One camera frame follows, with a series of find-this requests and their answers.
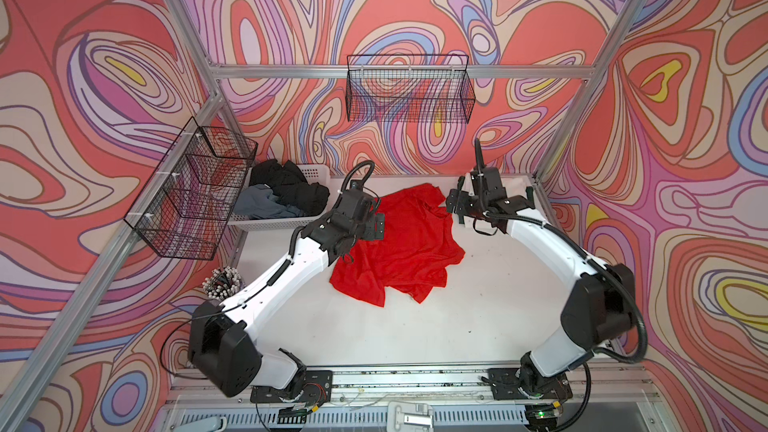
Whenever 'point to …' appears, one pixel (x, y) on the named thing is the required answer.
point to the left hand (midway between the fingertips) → (369, 218)
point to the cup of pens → (223, 282)
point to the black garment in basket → (289, 182)
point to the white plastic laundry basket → (318, 173)
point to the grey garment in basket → (258, 203)
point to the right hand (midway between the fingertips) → (461, 209)
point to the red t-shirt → (413, 256)
